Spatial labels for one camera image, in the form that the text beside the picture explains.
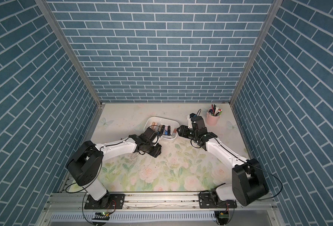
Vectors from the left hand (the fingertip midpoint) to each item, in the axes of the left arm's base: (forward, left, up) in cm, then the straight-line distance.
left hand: (160, 152), depth 89 cm
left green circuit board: (-33, +29, -6) cm, 44 cm away
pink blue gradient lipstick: (+18, -3, -1) cm, 18 cm away
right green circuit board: (-33, -34, -6) cm, 48 cm away
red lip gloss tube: (+16, -9, -2) cm, 19 cm away
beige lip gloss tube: (+23, +7, -1) cm, 24 cm away
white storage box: (+25, -2, 0) cm, 25 cm away
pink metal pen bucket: (+22, -36, +6) cm, 42 cm away
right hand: (+9, -13, +12) cm, 20 cm away
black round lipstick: (+19, -1, -1) cm, 19 cm away
